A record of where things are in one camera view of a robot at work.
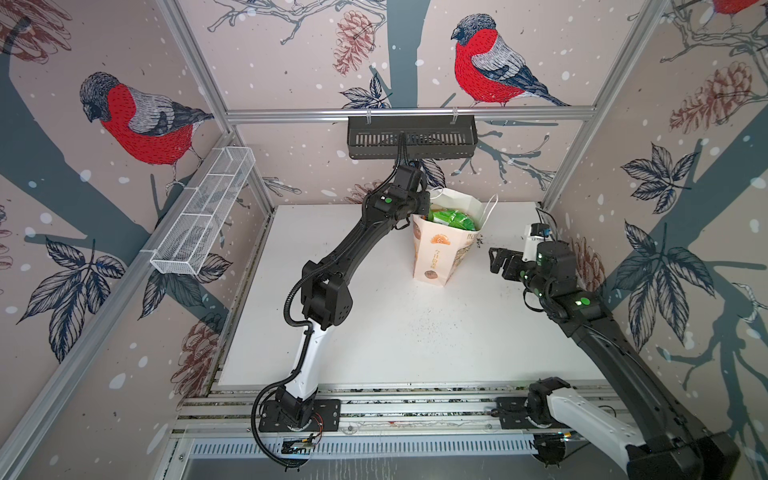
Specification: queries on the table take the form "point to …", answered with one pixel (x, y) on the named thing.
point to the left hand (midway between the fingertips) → (425, 196)
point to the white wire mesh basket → (186, 246)
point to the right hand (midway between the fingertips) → (503, 254)
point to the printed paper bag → (438, 246)
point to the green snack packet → (455, 218)
